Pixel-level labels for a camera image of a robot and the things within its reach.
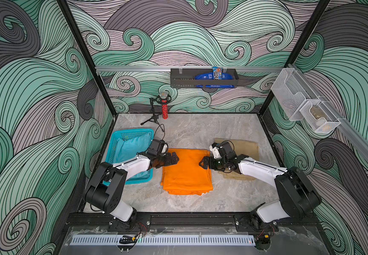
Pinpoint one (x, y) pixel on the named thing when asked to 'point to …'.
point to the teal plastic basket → (113, 135)
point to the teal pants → (129, 146)
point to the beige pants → (242, 147)
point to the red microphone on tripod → (164, 99)
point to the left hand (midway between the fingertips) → (173, 158)
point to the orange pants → (187, 177)
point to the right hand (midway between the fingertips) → (206, 164)
